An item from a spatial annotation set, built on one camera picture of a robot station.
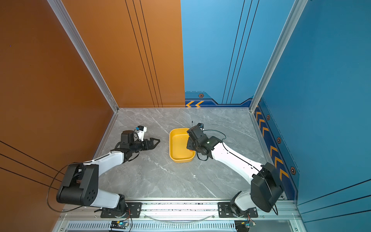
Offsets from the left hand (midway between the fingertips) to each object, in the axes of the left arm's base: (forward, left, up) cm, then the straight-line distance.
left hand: (155, 140), depth 90 cm
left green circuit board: (-43, +13, -11) cm, 46 cm away
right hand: (-6, -21, +6) cm, 23 cm away
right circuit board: (-43, -49, -9) cm, 65 cm away
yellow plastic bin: (+6, -14, -9) cm, 17 cm away
